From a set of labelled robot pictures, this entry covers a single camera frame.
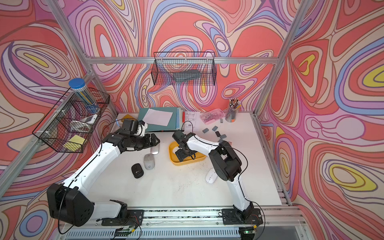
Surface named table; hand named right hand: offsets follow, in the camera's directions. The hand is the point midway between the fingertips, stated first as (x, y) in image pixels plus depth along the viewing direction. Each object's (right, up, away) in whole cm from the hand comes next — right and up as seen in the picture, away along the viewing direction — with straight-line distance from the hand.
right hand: (188, 157), depth 95 cm
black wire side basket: (-60, +20, -22) cm, 67 cm away
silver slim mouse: (-23, +4, +4) cm, 23 cm away
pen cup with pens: (+32, +29, +15) cm, 46 cm away
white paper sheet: (-25, +27, +22) cm, 43 cm away
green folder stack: (-11, +22, +16) cm, 29 cm away
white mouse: (+14, -9, -11) cm, 20 cm away
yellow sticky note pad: (-48, +12, -32) cm, 59 cm away
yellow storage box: (0, 0, -9) cm, 9 cm away
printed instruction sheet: (+3, +25, +21) cm, 33 cm away
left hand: (-17, +11, -15) cm, 25 cm away
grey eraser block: (+12, +17, +14) cm, 25 cm away
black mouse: (-30, -7, -8) cm, 32 cm away
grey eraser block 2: (+20, +19, +16) cm, 31 cm away
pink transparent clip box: (+17, +28, +23) cm, 40 cm away
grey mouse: (-24, -2, -4) cm, 24 cm away
